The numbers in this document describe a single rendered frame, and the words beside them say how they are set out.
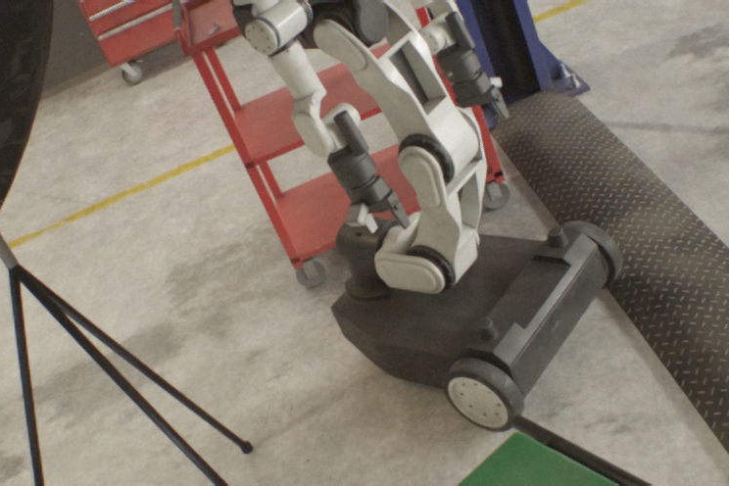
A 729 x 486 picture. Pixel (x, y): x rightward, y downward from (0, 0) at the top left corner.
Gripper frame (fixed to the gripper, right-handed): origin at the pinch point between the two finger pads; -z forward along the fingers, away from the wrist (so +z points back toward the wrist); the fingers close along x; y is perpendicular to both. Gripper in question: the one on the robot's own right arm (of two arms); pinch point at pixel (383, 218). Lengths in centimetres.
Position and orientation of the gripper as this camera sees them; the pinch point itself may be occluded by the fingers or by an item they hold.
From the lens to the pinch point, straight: 224.4
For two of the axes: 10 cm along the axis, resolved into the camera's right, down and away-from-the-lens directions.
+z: -4.8, -8.0, -3.6
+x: 6.6, -0.7, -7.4
